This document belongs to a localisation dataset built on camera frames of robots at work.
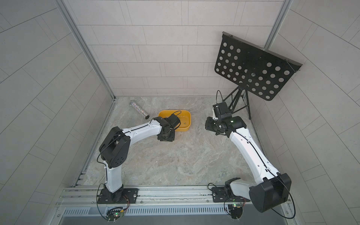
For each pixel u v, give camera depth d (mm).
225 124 511
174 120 738
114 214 654
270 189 366
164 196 723
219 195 707
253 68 711
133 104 1078
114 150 482
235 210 690
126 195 703
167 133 738
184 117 993
